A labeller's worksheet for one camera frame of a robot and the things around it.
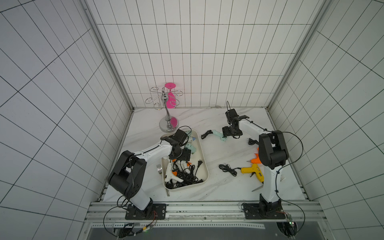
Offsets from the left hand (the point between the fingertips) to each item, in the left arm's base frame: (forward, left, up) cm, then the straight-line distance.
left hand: (181, 159), depth 88 cm
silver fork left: (-7, +12, +3) cm, 14 cm away
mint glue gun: (+20, -25, -2) cm, 32 cm away
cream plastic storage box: (-7, -12, -2) cm, 15 cm away
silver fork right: (-10, -58, -2) cm, 59 cm away
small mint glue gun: (+6, -4, +6) cm, 9 cm away
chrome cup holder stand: (+29, +12, -3) cm, 32 cm away
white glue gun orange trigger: (-10, +5, +3) cm, 12 cm away
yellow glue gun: (-5, -43, -1) cm, 44 cm away
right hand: (+20, -29, 0) cm, 35 cm away
